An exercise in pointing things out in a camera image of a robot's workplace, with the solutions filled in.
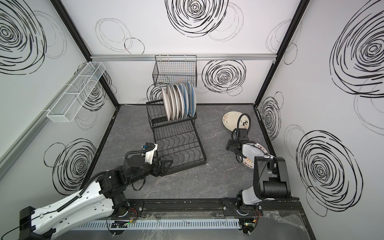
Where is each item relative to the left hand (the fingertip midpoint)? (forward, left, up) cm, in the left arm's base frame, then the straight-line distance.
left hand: (168, 161), depth 72 cm
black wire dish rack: (+22, -1, -17) cm, 27 cm away
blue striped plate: (+32, -10, +10) cm, 35 cm away
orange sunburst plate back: (-1, -35, +16) cm, 38 cm away
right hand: (+17, -36, -16) cm, 43 cm away
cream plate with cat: (+40, -38, -17) cm, 58 cm away
